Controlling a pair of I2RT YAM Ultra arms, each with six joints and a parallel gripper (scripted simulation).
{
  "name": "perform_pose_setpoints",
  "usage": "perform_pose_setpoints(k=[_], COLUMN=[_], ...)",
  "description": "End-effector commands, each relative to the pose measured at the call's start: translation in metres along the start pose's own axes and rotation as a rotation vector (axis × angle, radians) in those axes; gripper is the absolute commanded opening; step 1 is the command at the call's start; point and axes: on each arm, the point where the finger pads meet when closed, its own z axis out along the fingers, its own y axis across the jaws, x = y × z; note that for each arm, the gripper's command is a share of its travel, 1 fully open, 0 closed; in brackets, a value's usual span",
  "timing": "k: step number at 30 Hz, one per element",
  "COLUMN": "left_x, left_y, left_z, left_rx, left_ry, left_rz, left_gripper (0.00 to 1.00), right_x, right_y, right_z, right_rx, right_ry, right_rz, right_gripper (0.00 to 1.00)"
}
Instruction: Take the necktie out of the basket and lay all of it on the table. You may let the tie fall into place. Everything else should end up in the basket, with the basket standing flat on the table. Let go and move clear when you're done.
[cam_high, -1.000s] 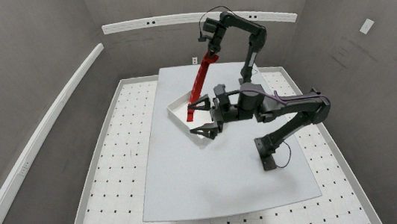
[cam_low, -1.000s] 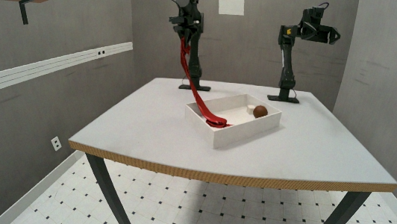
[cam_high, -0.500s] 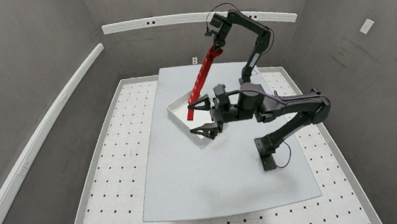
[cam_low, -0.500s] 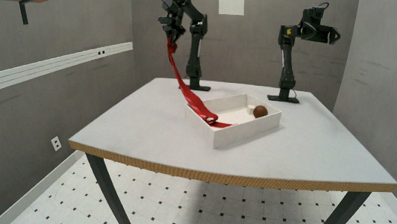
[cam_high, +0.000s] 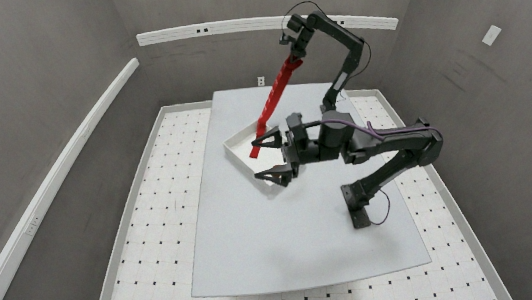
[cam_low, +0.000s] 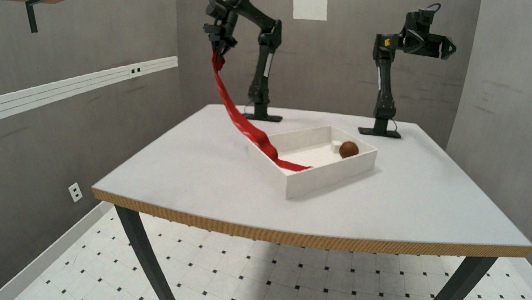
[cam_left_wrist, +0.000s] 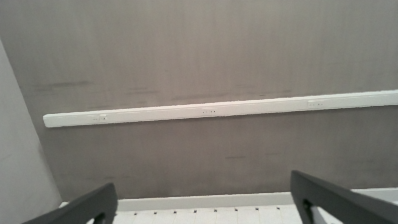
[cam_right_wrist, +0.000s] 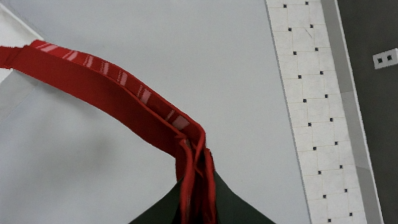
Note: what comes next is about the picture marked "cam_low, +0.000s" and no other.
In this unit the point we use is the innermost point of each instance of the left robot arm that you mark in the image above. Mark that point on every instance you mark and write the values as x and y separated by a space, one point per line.
385 105

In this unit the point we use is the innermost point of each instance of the brown ball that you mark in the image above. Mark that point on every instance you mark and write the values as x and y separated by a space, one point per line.
348 149

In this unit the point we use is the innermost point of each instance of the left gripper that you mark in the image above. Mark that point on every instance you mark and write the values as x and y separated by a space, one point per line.
430 43

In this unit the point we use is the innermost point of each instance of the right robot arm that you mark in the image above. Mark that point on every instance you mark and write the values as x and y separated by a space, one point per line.
268 42

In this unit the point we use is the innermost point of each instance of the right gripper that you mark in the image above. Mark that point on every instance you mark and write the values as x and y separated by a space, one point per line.
217 39

